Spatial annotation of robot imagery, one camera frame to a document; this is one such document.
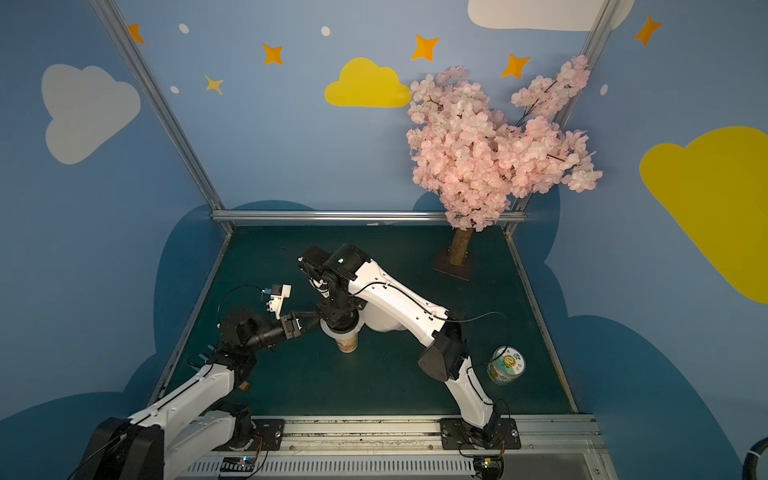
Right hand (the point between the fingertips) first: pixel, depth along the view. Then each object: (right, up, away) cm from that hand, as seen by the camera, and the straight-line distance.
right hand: (345, 308), depth 77 cm
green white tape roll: (+43, -16, +1) cm, 45 cm away
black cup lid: (0, -4, -4) cm, 5 cm away
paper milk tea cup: (0, -10, +5) cm, 11 cm away
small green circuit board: (-26, -38, -4) cm, 47 cm away
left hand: (-6, -1, 0) cm, 6 cm away
